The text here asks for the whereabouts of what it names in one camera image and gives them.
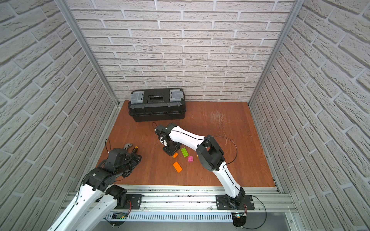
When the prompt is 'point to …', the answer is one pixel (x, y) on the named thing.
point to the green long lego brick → (184, 152)
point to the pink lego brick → (190, 158)
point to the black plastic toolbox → (157, 104)
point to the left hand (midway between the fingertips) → (141, 157)
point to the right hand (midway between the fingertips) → (175, 151)
